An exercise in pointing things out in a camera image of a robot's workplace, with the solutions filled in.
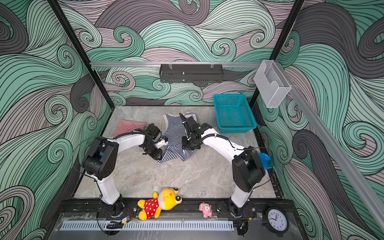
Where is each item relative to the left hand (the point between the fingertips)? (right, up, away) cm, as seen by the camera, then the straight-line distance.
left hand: (159, 155), depth 93 cm
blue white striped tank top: (+9, +15, +11) cm, 21 cm away
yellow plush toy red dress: (+9, -15, -23) cm, 29 cm away
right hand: (+16, +7, -8) cm, 20 cm away
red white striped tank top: (-27, +18, +15) cm, 36 cm away
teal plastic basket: (+56, +27, +25) cm, 67 cm away
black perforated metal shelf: (+20, +53, +3) cm, 57 cm away
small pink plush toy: (+28, -20, -22) cm, 41 cm away
